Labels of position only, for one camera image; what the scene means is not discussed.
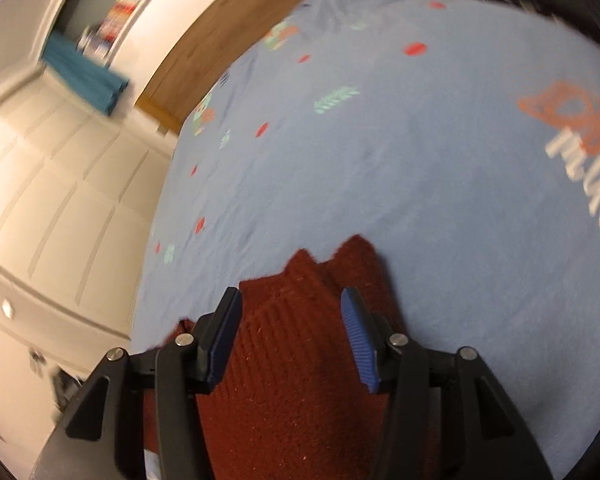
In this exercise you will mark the teal curtain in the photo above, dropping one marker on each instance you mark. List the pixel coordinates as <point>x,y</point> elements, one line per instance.
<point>85,75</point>

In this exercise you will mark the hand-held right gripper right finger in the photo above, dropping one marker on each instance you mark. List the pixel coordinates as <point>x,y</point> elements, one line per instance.
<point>360,345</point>

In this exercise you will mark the blue dragon print blanket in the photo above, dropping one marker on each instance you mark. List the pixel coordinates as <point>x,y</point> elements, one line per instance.
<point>380,160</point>

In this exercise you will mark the dark red knit sweater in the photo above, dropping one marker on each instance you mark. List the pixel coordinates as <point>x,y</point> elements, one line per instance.
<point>290,360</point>

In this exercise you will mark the wooden headboard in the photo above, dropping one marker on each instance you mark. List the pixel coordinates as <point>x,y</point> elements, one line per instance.
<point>220,55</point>

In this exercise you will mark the white wardrobe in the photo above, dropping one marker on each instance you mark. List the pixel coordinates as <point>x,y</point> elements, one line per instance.
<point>55,210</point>

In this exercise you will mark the row of colourful books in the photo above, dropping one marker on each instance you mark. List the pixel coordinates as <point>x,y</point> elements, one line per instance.
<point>130,5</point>

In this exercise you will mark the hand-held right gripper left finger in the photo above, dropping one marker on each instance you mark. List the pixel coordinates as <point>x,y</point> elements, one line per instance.
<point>219,357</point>

